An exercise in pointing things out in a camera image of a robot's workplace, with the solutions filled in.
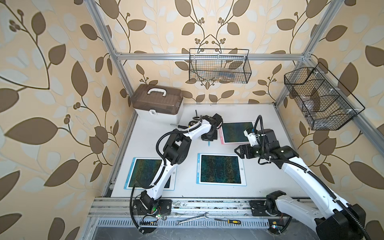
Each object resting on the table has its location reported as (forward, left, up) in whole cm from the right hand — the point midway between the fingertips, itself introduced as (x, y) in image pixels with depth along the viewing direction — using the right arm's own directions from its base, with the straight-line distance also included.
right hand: (241, 149), depth 80 cm
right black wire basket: (+14, -41, +19) cm, 47 cm away
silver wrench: (-30, +34, -13) cm, 48 cm away
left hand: (+16, +15, -13) cm, 25 cm away
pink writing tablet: (+19, -1, -13) cm, 23 cm away
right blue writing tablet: (-5, +10, -14) cm, 17 cm away
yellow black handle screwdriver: (-31, +9, -13) cm, 35 cm away
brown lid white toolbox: (+31, +48, +7) cm, 58 cm away
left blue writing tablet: (-5, +55, -13) cm, 57 cm away
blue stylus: (+13, +16, -14) cm, 25 cm away
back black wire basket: (+52, +5, +19) cm, 56 cm away
